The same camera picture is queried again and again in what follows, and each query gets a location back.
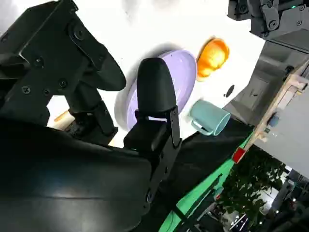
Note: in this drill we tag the pale green mug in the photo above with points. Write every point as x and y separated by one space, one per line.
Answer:
207 116

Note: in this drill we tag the wooden desk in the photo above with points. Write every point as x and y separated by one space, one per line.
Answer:
281 96

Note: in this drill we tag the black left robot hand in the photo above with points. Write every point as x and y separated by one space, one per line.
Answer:
285 19

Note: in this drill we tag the green leafy plant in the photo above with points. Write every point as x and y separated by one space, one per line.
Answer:
251 183

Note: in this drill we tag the dark grey machine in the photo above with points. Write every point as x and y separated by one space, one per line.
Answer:
265 72

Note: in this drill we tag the red box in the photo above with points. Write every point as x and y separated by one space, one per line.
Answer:
239 155

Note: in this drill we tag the beige towel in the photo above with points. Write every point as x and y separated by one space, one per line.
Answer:
63 119

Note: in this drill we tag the lilac plate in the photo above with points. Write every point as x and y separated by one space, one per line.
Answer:
183 72

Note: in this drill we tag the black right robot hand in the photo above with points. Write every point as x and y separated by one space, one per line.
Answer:
60 174

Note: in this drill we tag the light grey cabinet panel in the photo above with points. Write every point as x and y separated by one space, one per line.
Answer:
294 135

